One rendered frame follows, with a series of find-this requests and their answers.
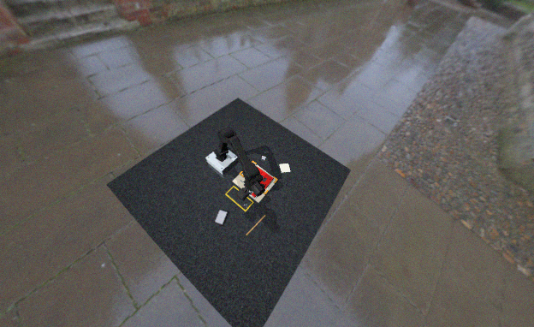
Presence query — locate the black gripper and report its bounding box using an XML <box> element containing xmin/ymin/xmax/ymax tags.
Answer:
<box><xmin>235</xmin><ymin>176</ymin><xmax>263</xmax><ymax>201</ymax></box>

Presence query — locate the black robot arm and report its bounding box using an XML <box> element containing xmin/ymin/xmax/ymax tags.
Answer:
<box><xmin>213</xmin><ymin>127</ymin><xmax>265</xmax><ymax>197</ymax></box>

